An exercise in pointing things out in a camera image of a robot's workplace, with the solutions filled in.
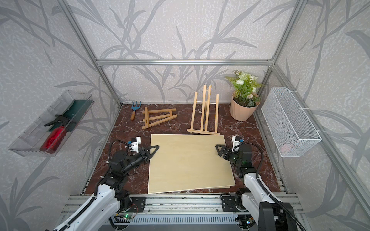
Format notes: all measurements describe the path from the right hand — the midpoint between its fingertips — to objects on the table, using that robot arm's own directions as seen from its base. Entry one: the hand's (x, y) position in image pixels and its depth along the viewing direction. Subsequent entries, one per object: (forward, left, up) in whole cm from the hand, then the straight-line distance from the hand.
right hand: (218, 146), depth 85 cm
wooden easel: (+26, +50, -5) cm, 56 cm away
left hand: (-6, +33, +10) cm, 35 cm away
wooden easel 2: (+20, +9, +18) cm, 28 cm away
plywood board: (-21, -2, -8) cm, 22 cm away
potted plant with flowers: (+36, -24, +6) cm, 44 cm away
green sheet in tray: (+5, +71, +27) cm, 77 cm away
